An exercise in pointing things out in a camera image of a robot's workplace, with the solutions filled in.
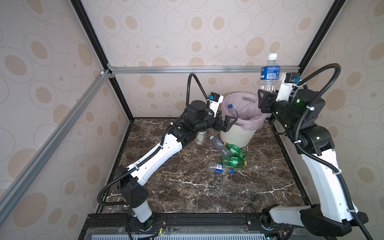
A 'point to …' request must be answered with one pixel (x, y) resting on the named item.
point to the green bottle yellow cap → (233, 162)
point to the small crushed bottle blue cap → (217, 168)
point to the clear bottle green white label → (201, 138)
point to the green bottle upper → (235, 150)
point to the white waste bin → (236, 136)
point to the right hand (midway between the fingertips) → (267, 90)
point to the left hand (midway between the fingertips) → (235, 115)
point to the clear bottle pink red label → (231, 106)
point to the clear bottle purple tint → (220, 146)
